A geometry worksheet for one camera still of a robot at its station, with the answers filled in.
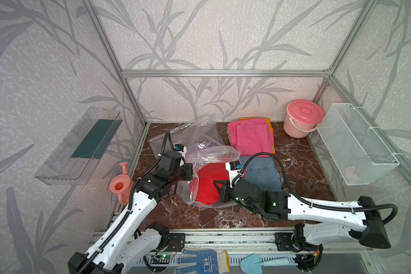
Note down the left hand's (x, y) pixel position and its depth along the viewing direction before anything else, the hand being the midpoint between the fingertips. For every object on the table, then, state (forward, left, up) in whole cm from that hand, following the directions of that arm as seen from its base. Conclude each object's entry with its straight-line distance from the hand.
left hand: (192, 167), depth 76 cm
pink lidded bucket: (+34, -62, 0) cm, 71 cm away
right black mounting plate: (-26, -40, -19) cm, 52 cm away
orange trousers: (+45, -48, -16) cm, 68 cm away
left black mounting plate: (-26, +7, -19) cm, 33 cm away
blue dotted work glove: (-33, -8, -19) cm, 39 cm away
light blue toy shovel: (-34, -26, -19) cm, 47 cm away
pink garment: (+27, -32, -11) cm, 43 cm away
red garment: (-12, -7, +1) cm, 14 cm away
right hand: (-9, -9, +4) cm, 14 cm away
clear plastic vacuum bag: (+11, -6, -4) cm, 13 cm away
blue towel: (+6, -37, -15) cm, 40 cm away
